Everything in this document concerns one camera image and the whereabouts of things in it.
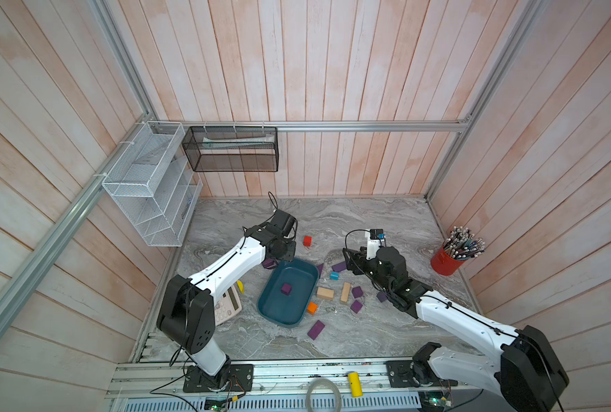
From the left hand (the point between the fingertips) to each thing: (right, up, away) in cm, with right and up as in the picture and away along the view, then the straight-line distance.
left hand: (285, 254), depth 87 cm
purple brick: (0, -12, +1) cm, 12 cm away
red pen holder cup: (+59, +3, -2) cm, 59 cm away
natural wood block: (+14, -14, +2) cm, 20 cm away
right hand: (+22, +3, -4) cm, 22 cm away
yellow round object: (-16, -12, +3) cm, 20 cm away
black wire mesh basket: (-23, +42, +17) cm, 51 cm away
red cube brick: (+8, +4, +17) cm, 19 cm away
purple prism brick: (+13, -6, +8) cm, 17 cm away
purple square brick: (+26, -14, +3) cm, 29 cm away
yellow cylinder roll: (+21, -35, -16) cm, 44 cm away
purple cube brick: (+24, -18, -1) cm, 30 cm away
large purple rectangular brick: (+10, -25, -5) cm, 27 cm away
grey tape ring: (+11, -34, -16) cm, 39 cm away
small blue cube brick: (+18, -9, +7) cm, 21 cm away
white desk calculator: (-19, -17, -2) cm, 26 cm away
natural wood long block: (+21, -14, +4) cm, 26 cm away
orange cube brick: (+9, -18, -2) cm, 20 cm away
